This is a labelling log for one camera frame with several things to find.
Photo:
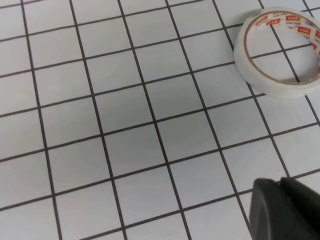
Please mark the white grid pattern cloth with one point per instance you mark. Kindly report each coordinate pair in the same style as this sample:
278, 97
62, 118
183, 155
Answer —
128, 120

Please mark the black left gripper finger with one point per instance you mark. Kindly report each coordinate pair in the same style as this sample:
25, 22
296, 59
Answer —
284, 210

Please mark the left white tape roll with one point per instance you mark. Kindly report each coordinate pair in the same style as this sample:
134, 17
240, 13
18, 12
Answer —
299, 23

